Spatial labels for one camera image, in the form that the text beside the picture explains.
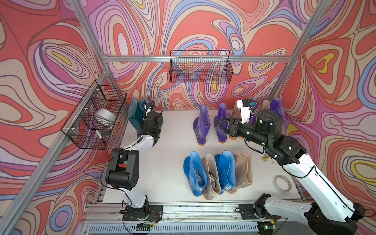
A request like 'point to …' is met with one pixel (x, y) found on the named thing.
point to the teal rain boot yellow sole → (135, 116)
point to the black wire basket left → (92, 122)
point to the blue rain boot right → (225, 165)
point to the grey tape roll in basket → (105, 115)
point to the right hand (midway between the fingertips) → (220, 124)
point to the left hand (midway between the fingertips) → (146, 114)
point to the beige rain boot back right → (266, 105)
